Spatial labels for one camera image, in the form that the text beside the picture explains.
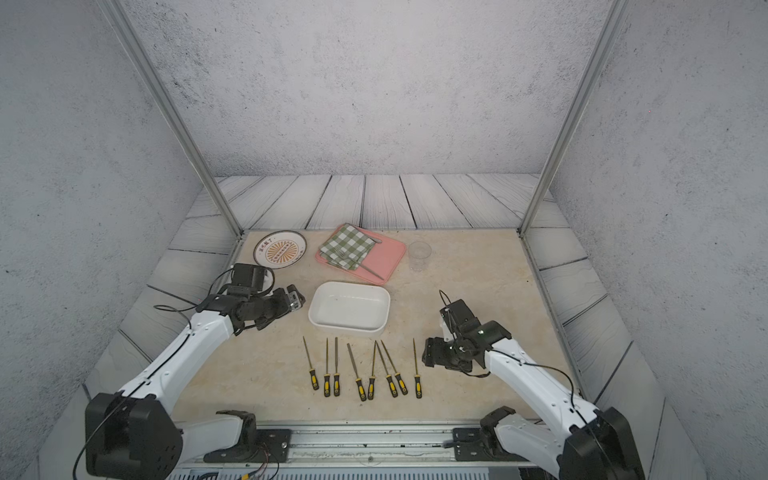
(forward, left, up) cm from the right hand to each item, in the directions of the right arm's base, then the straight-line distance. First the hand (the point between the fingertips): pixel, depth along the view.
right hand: (436, 359), depth 79 cm
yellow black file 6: (-2, +13, -8) cm, 15 cm away
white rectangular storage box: (+19, +26, -6) cm, 33 cm away
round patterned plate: (+45, +55, -6) cm, 71 cm away
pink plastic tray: (+40, +17, -7) cm, 44 cm away
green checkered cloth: (+46, +29, -6) cm, 55 cm away
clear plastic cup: (+42, +3, -5) cm, 42 cm away
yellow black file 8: (-4, +5, -7) cm, 9 cm away
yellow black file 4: (-4, +21, -7) cm, 22 cm away
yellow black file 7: (-2, +11, -8) cm, 13 cm away
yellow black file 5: (-3, +17, -7) cm, 19 cm away
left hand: (+13, +38, +7) cm, 41 cm away
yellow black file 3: (-2, +28, -7) cm, 29 cm away
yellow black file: (-1, +34, -7) cm, 35 cm away
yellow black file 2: (-2, +30, -7) cm, 31 cm away
